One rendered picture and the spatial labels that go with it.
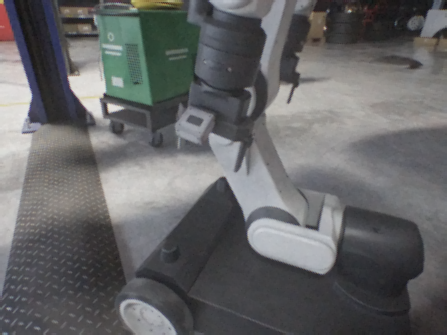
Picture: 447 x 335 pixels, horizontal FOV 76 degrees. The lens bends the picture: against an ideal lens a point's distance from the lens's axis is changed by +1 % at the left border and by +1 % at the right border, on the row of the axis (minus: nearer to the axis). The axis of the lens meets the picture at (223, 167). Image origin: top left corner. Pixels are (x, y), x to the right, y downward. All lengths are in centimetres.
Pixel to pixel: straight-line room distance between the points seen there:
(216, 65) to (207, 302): 53
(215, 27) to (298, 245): 49
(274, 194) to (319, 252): 16
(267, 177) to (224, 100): 30
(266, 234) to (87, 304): 54
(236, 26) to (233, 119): 12
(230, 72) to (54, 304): 81
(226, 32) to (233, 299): 57
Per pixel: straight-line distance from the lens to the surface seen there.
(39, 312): 99
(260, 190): 69
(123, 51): 181
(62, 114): 257
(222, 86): 41
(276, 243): 70
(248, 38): 38
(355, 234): 71
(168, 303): 72
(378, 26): 1203
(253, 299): 74
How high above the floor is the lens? 76
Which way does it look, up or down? 29 degrees down
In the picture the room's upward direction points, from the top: 2 degrees clockwise
